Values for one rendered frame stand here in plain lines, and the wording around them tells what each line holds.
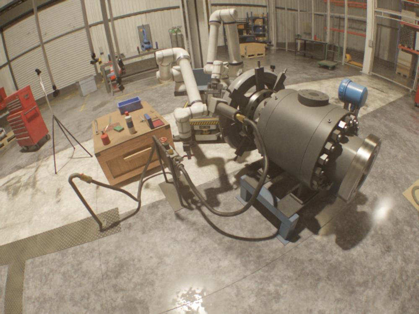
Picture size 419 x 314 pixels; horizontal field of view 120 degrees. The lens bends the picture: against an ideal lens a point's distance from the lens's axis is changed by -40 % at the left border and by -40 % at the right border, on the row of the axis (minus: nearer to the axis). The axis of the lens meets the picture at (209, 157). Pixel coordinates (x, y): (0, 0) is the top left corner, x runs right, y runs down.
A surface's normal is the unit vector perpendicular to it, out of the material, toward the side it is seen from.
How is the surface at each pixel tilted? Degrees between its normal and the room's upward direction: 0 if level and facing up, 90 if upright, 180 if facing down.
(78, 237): 0
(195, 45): 90
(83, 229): 0
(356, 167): 58
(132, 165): 90
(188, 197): 0
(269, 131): 72
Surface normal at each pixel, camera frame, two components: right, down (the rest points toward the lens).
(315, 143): -0.77, -0.11
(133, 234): -0.09, -0.80
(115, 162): 0.52, 0.47
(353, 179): -0.85, 0.16
